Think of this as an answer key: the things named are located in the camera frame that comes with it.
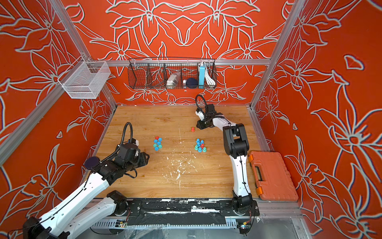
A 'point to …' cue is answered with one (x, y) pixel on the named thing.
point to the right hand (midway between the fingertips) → (196, 123)
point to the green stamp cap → (154, 145)
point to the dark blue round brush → (91, 162)
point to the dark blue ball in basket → (192, 83)
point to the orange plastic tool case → (273, 180)
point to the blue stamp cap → (155, 141)
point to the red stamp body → (193, 129)
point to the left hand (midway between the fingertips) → (148, 155)
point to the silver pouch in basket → (173, 79)
